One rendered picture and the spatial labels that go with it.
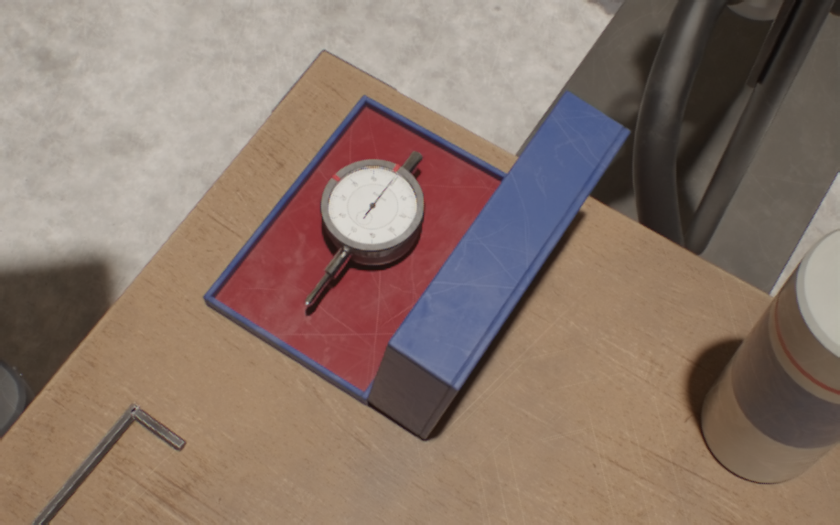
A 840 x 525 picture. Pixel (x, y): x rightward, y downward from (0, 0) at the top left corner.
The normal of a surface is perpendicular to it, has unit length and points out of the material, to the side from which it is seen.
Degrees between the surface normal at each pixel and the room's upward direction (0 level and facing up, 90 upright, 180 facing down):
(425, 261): 0
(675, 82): 35
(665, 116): 41
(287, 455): 0
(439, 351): 9
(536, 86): 0
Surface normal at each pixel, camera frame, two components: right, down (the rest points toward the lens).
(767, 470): -0.24, 0.88
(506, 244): 0.13, -0.34
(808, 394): -0.56, 0.75
